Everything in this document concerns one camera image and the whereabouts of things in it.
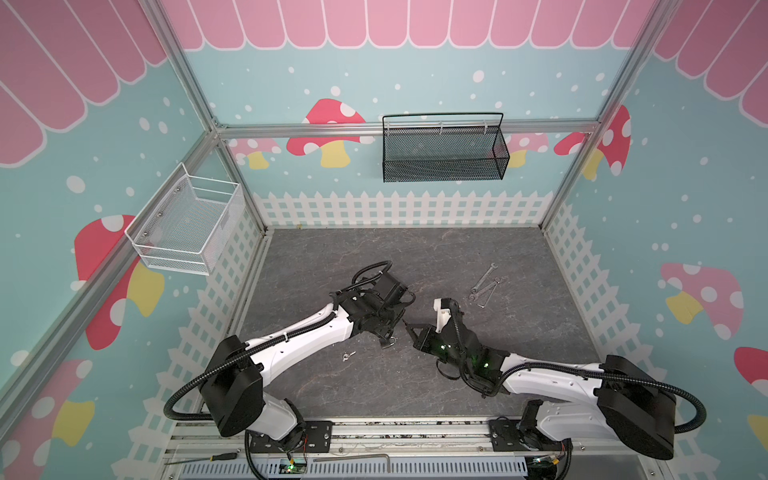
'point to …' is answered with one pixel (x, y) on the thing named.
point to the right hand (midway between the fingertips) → (403, 328)
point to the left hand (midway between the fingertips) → (402, 316)
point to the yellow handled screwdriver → (215, 458)
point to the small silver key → (346, 356)
